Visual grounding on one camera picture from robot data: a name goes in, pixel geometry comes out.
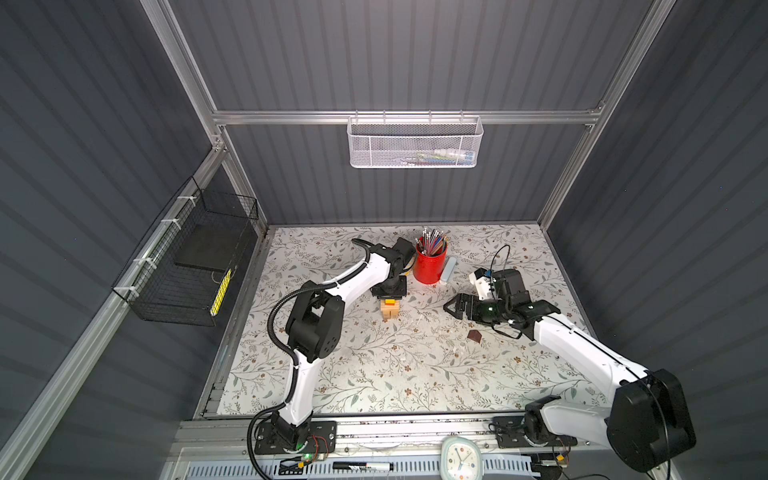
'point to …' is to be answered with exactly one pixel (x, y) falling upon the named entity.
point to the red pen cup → (429, 260)
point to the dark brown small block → (474, 335)
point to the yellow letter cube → (390, 302)
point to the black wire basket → (182, 271)
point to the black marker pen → (357, 465)
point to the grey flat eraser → (448, 268)
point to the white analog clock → (460, 459)
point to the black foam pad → (212, 245)
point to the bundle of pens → (432, 243)
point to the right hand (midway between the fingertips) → (459, 311)
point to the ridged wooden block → (390, 311)
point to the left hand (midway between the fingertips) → (393, 295)
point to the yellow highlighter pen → (220, 293)
